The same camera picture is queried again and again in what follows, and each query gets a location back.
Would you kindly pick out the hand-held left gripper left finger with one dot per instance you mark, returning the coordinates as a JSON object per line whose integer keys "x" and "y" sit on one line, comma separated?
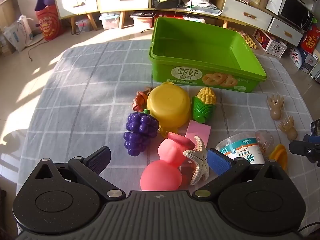
{"x": 100, "y": 159}

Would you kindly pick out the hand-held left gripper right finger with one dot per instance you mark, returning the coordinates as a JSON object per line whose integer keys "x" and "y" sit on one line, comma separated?
{"x": 220, "y": 162}

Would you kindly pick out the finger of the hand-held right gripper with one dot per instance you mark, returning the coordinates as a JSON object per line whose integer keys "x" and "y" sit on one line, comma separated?
{"x": 303, "y": 148}
{"x": 311, "y": 138}

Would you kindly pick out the beige toy starfish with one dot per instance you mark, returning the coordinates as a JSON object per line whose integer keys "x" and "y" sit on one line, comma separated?
{"x": 200, "y": 160}

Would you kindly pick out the tan rubber hand toy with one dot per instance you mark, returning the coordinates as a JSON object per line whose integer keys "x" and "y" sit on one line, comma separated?
{"x": 288, "y": 128}
{"x": 275, "y": 107}

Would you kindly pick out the orange plastic toy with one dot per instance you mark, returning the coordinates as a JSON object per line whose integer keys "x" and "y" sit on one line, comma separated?
{"x": 280, "y": 155}

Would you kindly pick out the clear cotton swab container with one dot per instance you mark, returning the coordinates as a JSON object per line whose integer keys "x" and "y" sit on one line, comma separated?
{"x": 240, "y": 145}

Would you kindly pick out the purple toy grapes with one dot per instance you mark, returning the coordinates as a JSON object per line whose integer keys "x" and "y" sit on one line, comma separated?
{"x": 140, "y": 130}

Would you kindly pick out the pink rubber pig toy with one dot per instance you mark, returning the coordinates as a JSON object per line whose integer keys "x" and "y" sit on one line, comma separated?
{"x": 160, "y": 175}

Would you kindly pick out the green plastic box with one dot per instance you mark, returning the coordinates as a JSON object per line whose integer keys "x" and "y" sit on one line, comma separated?
{"x": 175, "y": 77}

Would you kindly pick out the pink rectangular block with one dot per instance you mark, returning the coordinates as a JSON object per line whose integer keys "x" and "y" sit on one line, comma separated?
{"x": 197, "y": 131}

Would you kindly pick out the toy corn cob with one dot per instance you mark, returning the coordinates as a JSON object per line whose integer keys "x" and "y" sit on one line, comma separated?
{"x": 203, "y": 107}

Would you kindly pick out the printed cardboard box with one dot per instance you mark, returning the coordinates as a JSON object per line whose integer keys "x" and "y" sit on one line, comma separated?
{"x": 300, "y": 60}

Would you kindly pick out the brown toy figure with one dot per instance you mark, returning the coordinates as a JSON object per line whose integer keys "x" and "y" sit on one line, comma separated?
{"x": 140, "y": 100}

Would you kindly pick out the yellow plastic bowl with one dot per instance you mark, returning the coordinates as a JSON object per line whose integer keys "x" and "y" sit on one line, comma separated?
{"x": 167, "y": 105}

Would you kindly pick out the red gift box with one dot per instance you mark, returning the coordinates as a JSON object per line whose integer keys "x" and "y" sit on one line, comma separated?
{"x": 311, "y": 41}

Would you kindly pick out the yellow egg tray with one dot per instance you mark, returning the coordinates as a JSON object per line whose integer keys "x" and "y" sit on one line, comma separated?
{"x": 246, "y": 38}

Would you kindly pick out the black microwave oven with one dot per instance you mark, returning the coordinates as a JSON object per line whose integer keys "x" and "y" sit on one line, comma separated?
{"x": 295, "y": 13}

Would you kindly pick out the clear storage box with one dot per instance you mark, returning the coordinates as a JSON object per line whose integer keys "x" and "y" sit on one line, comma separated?
{"x": 142, "y": 21}
{"x": 85, "y": 25}
{"x": 110, "y": 21}

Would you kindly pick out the red paper bag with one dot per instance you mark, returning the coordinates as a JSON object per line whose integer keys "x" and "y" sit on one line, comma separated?
{"x": 47, "y": 26}

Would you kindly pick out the white sack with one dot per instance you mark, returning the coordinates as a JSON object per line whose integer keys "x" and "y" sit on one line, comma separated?
{"x": 17, "y": 35}

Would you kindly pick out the white folded clothes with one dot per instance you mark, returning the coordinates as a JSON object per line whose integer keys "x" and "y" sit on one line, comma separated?
{"x": 202, "y": 3}

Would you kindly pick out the black box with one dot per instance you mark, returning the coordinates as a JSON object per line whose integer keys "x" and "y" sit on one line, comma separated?
{"x": 165, "y": 0}

